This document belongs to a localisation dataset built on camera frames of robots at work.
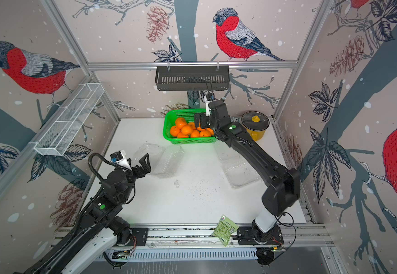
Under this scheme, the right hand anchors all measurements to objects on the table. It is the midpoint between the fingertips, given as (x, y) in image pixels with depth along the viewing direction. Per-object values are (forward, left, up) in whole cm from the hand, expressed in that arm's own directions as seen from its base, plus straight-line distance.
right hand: (204, 111), depth 80 cm
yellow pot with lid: (+11, -31, -19) cm, 38 cm away
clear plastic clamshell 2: (-13, -20, -33) cm, 41 cm away
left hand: (-20, +27, -8) cm, 34 cm away
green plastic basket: (+8, +21, -28) cm, 35 cm away
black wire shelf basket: (+35, +9, -3) cm, 36 cm away
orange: (+14, +16, -22) cm, 30 cm away
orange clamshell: (+6, +11, -20) cm, 24 cm away
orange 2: (+11, -3, -26) cm, 29 cm away
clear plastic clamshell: (-9, +24, -32) cm, 41 cm away
